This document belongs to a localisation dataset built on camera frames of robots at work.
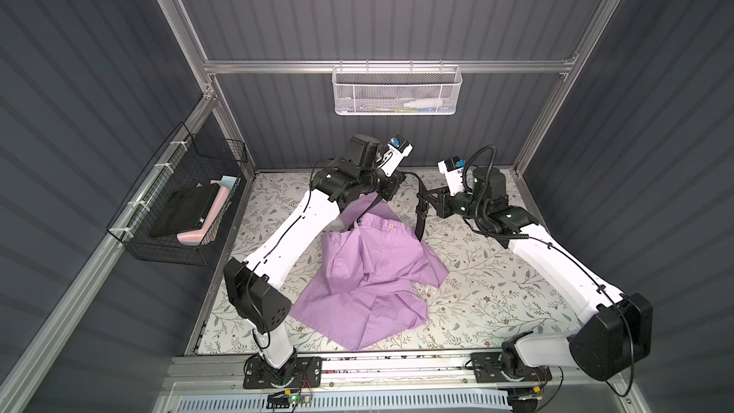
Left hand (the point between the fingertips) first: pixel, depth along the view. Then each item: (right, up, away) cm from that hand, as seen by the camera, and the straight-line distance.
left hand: (407, 177), depth 72 cm
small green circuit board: (-31, -55, -2) cm, 63 cm away
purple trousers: (-11, -34, +14) cm, 38 cm away
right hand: (+6, -4, +4) cm, 9 cm away
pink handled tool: (-49, -14, -9) cm, 52 cm away
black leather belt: (+5, -6, +9) cm, 12 cm away
